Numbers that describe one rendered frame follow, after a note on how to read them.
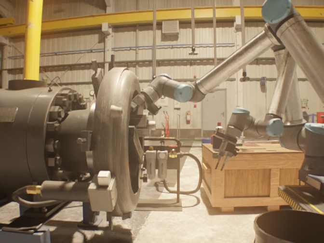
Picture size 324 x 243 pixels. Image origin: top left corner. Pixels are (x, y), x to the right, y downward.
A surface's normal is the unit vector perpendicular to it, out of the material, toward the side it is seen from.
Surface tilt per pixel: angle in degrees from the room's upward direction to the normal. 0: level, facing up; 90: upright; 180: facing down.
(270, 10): 83
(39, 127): 74
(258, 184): 90
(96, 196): 112
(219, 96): 90
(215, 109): 90
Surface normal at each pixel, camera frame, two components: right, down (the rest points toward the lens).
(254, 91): -0.15, 0.00
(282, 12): -0.69, -0.11
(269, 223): 0.45, -0.05
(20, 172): -0.04, 0.46
